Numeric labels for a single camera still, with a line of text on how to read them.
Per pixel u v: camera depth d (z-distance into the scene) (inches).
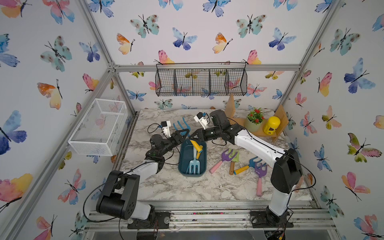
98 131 33.3
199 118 29.1
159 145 26.0
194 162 36.5
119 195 16.9
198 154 37.5
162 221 28.8
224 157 37.5
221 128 25.4
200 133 27.6
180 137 29.5
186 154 38.1
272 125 35.9
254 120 35.8
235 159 37.4
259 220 28.9
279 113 40.0
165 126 30.1
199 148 29.4
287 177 18.6
